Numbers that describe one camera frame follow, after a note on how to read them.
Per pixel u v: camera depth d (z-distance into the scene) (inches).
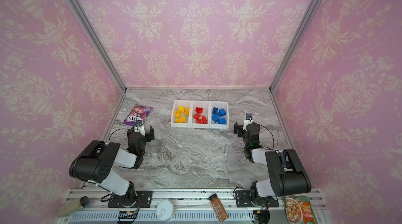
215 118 39.3
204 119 39.4
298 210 28.1
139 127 31.1
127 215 28.7
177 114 40.5
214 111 41.6
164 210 26.5
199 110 42.1
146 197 29.3
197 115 41.1
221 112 40.3
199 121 39.5
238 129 32.9
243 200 28.8
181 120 39.4
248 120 31.2
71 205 27.7
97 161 18.6
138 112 40.6
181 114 40.7
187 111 41.6
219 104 40.7
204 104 42.9
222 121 39.4
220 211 26.5
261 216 27.8
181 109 41.7
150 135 35.2
